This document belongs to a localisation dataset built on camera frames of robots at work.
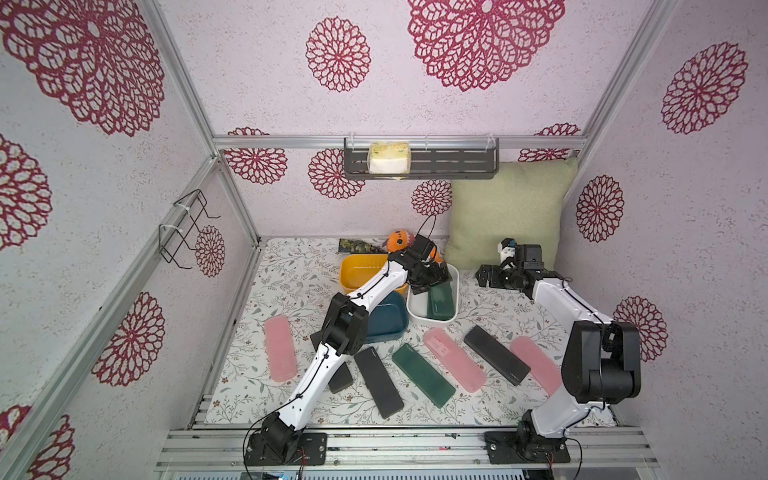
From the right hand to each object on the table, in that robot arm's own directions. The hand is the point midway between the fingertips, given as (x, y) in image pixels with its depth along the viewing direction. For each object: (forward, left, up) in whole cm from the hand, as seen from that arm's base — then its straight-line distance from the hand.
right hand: (491, 269), depth 94 cm
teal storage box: (-11, +32, -12) cm, 36 cm away
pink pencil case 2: (-22, +65, -12) cm, 70 cm away
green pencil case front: (-28, +23, -12) cm, 38 cm away
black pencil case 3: (-23, 0, -13) cm, 26 cm away
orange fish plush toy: (+17, +29, -4) cm, 34 cm away
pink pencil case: (-26, +10, -13) cm, 31 cm away
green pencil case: (-7, +16, -9) cm, 19 cm away
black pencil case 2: (-32, +35, -12) cm, 49 cm away
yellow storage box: (+9, +45, -11) cm, 47 cm away
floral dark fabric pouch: (+17, +46, -8) cm, 50 cm away
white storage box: (-6, +23, -11) cm, 26 cm away
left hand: (0, +14, -7) cm, 16 cm away
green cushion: (+19, -11, +11) cm, 25 cm away
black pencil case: (-31, +45, -11) cm, 55 cm away
